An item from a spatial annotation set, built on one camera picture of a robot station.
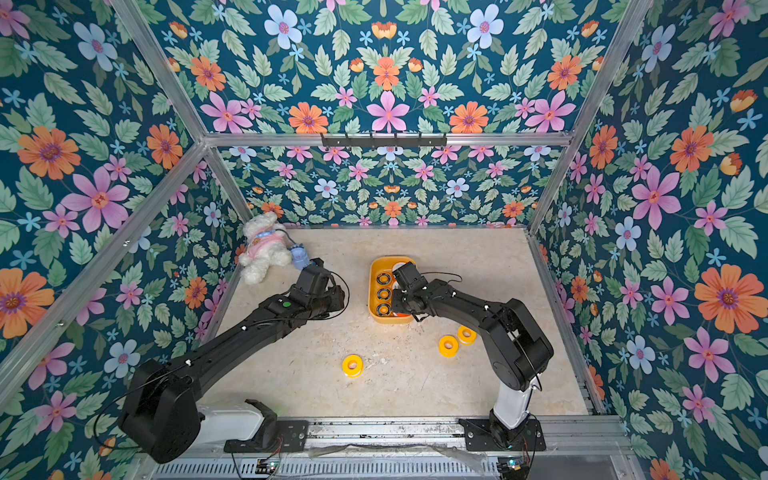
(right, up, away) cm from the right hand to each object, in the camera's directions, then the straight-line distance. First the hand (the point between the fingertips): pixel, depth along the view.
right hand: (397, 302), depth 92 cm
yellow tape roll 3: (+21, -11, -3) cm, 24 cm away
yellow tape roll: (-13, -17, -8) cm, 23 cm away
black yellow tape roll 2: (-5, +2, +7) cm, 9 cm away
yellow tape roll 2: (+15, -13, -3) cm, 20 cm away
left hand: (-15, +4, -7) cm, 17 cm away
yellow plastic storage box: (-5, +12, +10) cm, 16 cm away
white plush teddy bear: (-47, +19, +12) cm, 52 cm away
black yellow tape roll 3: (-5, -3, +4) cm, 7 cm away
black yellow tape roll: (-5, +6, +12) cm, 14 cm away
